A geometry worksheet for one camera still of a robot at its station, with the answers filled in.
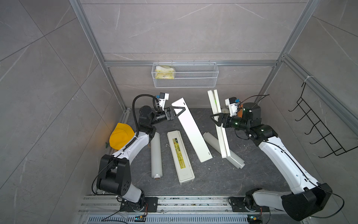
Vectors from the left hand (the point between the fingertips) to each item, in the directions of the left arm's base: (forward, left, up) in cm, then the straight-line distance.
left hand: (184, 109), depth 68 cm
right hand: (-1, -16, -5) cm, 17 cm away
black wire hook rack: (-22, -64, -4) cm, 68 cm away
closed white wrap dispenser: (-17, +2, -29) cm, 33 cm away
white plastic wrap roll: (-9, +19, -34) cm, 40 cm away
